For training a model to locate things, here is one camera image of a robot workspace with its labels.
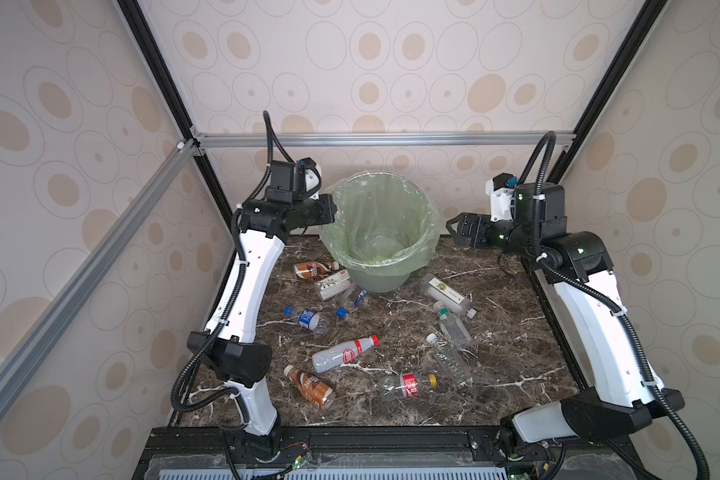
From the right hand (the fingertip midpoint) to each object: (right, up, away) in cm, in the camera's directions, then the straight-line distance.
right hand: (464, 223), depth 66 cm
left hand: (-28, +6, +5) cm, 29 cm away
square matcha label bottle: (+2, -18, +32) cm, 37 cm away
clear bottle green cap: (+6, -29, +26) cm, 40 cm away
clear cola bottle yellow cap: (-11, -41, +12) cm, 44 cm away
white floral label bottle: (-32, -16, +33) cm, 49 cm away
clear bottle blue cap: (-29, -24, +29) cm, 48 cm away
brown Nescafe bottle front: (-36, -42, +12) cm, 56 cm away
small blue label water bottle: (-39, -26, +25) cm, 53 cm away
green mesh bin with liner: (-16, +2, +27) cm, 31 cm away
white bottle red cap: (-31, -35, +18) cm, 50 cm away
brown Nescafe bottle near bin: (-43, -11, +37) cm, 58 cm away
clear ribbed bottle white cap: (+3, -37, +21) cm, 43 cm away
